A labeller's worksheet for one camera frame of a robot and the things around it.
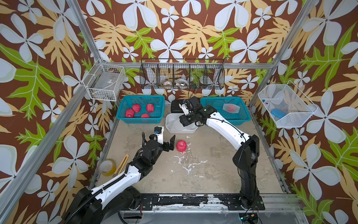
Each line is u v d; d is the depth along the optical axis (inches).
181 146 35.4
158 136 26.2
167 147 27.7
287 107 32.3
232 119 43.7
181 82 38.7
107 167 33.9
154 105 46.6
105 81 33.9
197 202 29.5
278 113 31.5
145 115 41.2
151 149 22.9
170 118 42.7
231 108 43.8
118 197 22.6
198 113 24.5
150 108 43.8
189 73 35.8
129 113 42.3
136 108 43.7
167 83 37.7
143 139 23.1
